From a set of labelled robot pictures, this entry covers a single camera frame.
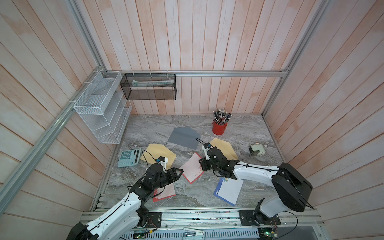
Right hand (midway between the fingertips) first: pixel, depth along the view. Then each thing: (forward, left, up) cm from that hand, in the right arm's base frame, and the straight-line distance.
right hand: (199, 160), depth 89 cm
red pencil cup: (+28, -15, -5) cm, 33 cm away
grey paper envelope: (+22, +10, -6) cm, 25 cm away
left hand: (-10, +11, +3) cm, 15 cm away
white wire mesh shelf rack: (+15, +52, +27) cm, 60 cm away
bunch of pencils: (+25, -14, +12) cm, 31 cm away
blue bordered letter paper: (-15, -16, -7) cm, 23 cm away
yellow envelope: (+13, -18, -5) cm, 23 cm away
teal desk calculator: (+3, +45, -3) cm, 45 cm away
